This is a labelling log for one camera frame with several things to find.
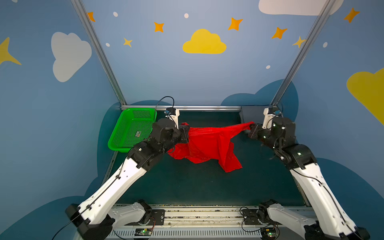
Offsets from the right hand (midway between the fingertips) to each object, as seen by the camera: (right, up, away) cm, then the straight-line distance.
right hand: (252, 122), depth 69 cm
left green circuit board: (-52, -53, +3) cm, 74 cm away
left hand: (-29, -2, -3) cm, 29 cm away
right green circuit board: (+9, -54, +3) cm, 55 cm away
